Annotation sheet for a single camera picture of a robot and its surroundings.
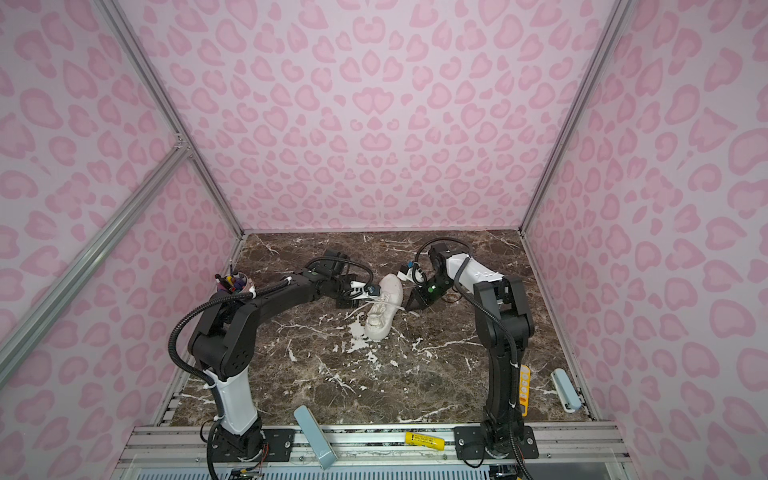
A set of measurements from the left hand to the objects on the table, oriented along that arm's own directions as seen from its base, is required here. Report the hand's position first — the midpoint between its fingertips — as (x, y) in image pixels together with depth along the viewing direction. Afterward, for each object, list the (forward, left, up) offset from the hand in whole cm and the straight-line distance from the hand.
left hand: (363, 284), depth 95 cm
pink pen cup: (-2, +38, +5) cm, 38 cm away
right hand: (-7, -16, -1) cm, 17 cm away
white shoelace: (-5, -2, -4) cm, 7 cm away
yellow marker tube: (-42, -16, -5) cm, 46 cm away
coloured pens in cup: (-1, +43, +6) cm, 43 cm away
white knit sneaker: (-8, -6, 0) cm, 10 cm away
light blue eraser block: (-42, +9, -5) cm, 43 cm away
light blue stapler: (-34, -54, -4) cm, 64 cm away
